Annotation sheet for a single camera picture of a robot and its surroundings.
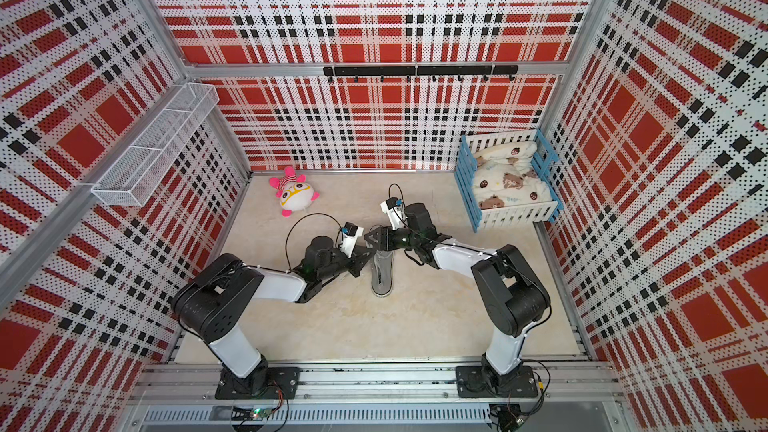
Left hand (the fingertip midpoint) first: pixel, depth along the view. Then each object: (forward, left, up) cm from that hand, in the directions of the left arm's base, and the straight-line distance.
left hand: (378, 249), depth 90 cm
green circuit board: (-41, +27, -5) cm, 49 cm away
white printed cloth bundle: (+27, -44, +3) cm, 52 cm away
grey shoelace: (-5, -1, -1) cm, 5 cm away
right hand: (+2, +1, +6) cm, 6 cm away
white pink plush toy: (+23, +31, +1) cm, 38 cm away
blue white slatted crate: (+12, -36, -1) cm, 38 cm away
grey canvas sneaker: (-12, -2, -1) cm, 12 cm away
